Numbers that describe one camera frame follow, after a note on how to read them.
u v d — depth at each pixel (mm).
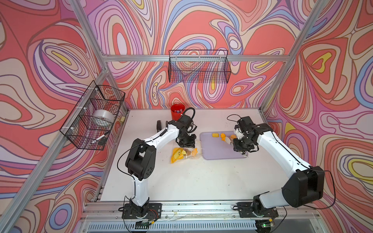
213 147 993
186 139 768
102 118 727
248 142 669
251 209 729
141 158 515
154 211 722
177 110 1068
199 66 960
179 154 905
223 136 1008
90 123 675
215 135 1040
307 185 411
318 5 685
